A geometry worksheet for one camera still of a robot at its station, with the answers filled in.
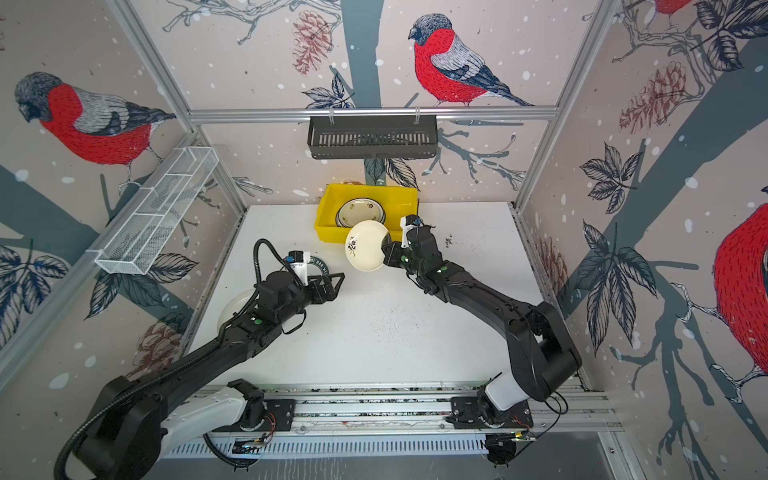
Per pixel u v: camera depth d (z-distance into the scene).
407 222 0.77
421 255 0.65
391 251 0.79
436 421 0.73
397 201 1.19
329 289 0.73
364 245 0.88
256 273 0.61
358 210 1.15
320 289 0.73
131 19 0.72
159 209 0.79
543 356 0.43
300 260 0.74
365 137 1.07
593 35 0.76
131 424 0.40
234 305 0.93
